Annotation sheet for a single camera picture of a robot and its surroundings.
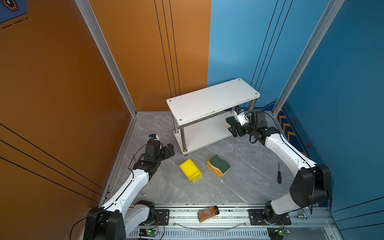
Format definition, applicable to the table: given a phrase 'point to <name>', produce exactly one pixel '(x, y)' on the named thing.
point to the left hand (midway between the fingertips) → (168, 146)
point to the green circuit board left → (147, 232)
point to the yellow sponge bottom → (197, 179)
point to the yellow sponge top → (189, 167)
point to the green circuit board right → (276, 233)
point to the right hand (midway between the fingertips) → (237, 123)
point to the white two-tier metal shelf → (200, 117)
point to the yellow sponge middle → (193, 178)
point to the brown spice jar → (207, 214)
